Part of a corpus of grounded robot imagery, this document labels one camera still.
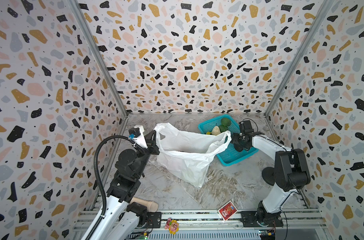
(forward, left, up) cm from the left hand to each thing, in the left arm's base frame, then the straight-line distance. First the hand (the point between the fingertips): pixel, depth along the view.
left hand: (154, 129), depth 63 cm
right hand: (+16, -45, -29) cm, 55 cm away
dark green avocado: (+29, -41, -29) cm, 58 cm away
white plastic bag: (-7, -13, -11) cm, 19 cm away
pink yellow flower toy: (-31, -7, -34) cm, 46 cm away
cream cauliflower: (+24, -34, -31) cm, 52 cm away
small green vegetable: (+27, -39, -32) cm, 57 cm away
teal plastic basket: (+8, -42, -37) cm, 57 cm away
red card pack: (-25, -34, -36) cm, 55 cm away
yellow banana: (+25, -29, -36) cm, 52 cm away
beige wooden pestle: (-23, +4, -32) cm, 40 cm away
